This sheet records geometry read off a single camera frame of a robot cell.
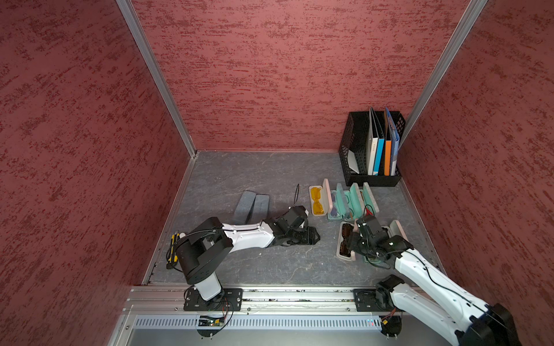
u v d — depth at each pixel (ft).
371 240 2.07
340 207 3.19
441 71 2.86
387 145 2.87
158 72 2.87
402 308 1.97
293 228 2.24
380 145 2.89
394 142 2.80
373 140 2.86
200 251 1.55
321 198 3.31
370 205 2.97
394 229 2.87
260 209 3.10
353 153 3.87
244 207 3.11
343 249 2.82
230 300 2.43
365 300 2.42
